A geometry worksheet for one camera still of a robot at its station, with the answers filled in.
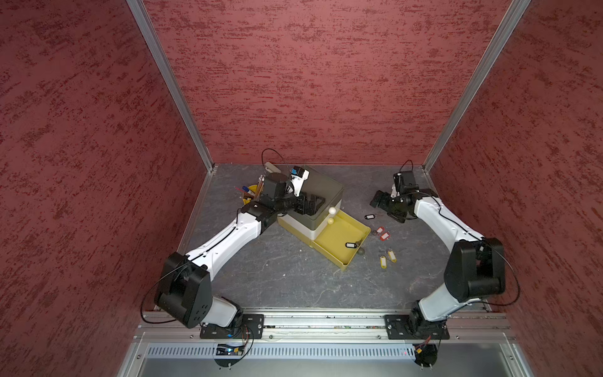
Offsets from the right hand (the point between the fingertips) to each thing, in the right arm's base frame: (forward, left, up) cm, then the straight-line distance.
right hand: (378, 210), depth 90 cm
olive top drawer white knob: (-4, +19, +7) cm, 21 cm away
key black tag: (+4, 0, -11) cm, 11 cm away
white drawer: (-10, +26, +1) cm, 28 cm away
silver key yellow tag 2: (-16, -1, -12) cm, 20 cm away
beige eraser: (+32, +47, -8) cm, 57 cm away
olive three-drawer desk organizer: (+7, +24, +10) cm, 27 cm away
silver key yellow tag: (-14, -5, -11) cm, 19 cm away
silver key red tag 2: (-6, -4, -11) cm, 13 cm away
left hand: (-3, +26, +11) cm, 28 cm away
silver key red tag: (-2, -3, -11) cm, 12 cm away
